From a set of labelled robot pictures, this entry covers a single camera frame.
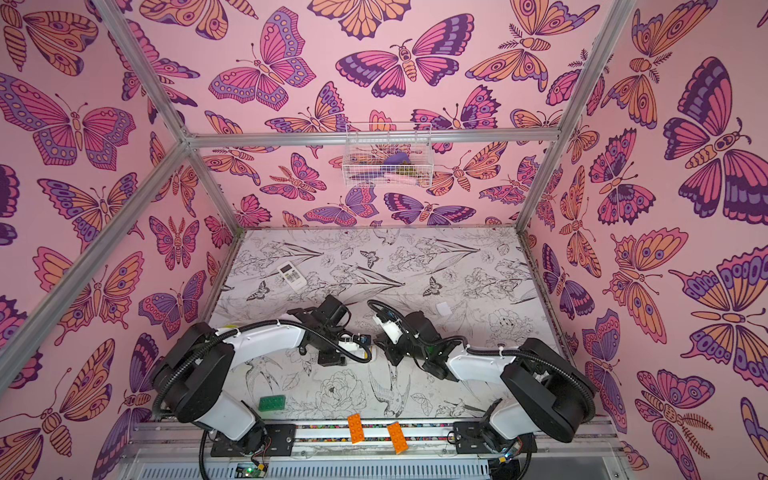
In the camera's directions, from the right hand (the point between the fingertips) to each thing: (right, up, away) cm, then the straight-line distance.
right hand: (377, 336), depth 84 cm
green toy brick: (-28, -17, -4) cm, 33 cm away
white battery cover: (+21, +5, +13) cm, 26 cm away
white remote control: (-6, -1, -7) cm, 9 cm away
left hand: (-9, -5, +5) cm, 12 cm away
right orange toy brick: (+6, -22, -11) cm, 26 cm away
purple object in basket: (+7, +54, +12) cm, 56 cm away
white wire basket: (+3, +56, +12) cm, 57 cm away
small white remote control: (-30, +15, +21) cm, 40 cm away
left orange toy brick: (-5, -21, -9) cm, 23 cm away
